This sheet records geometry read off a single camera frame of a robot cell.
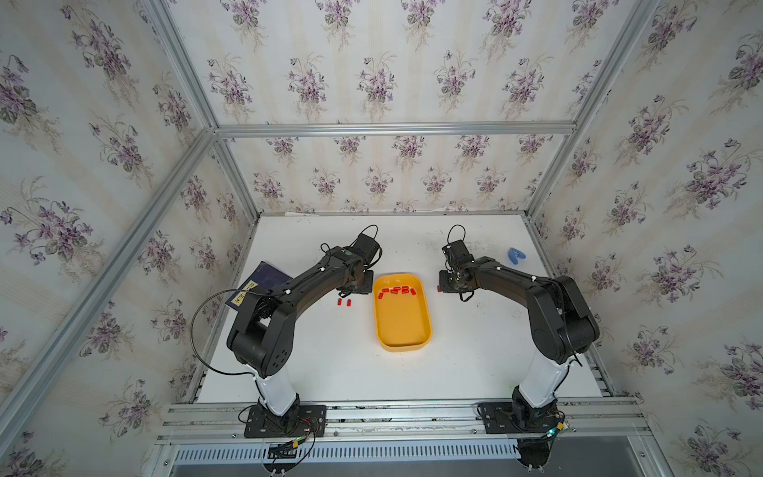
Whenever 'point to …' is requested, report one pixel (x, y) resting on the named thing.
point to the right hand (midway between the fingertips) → (448, 284)
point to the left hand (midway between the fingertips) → (364, 288)
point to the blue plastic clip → (515, 253)
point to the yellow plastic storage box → (402, 315)
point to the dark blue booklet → (256, 282)
